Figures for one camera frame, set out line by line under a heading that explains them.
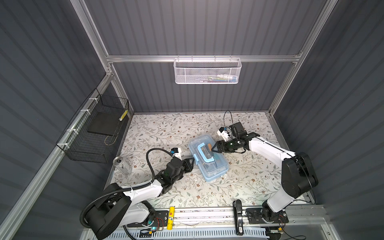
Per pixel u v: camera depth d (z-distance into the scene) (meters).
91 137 0.72
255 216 0.74
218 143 0.79
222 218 0.75
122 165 0.79
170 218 0.72
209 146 0.89
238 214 0.71
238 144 0.67
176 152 0.77
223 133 0.83
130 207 0.44
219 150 0.78
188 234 0.77
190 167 0.76
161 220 0.72
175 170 0.64
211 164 0.83
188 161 0.76
